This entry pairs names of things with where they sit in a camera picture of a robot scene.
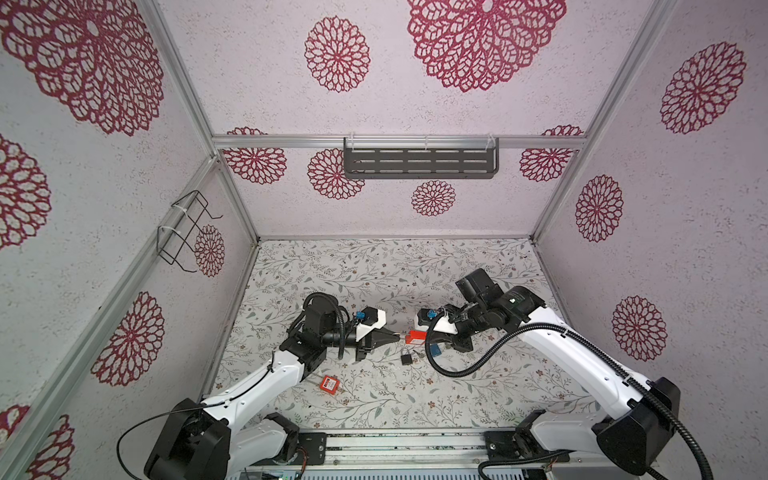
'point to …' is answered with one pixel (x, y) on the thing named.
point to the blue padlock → (435, 350)
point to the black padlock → (406, 359)
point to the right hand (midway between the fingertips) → (432, 329)
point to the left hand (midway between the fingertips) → (394, 338)
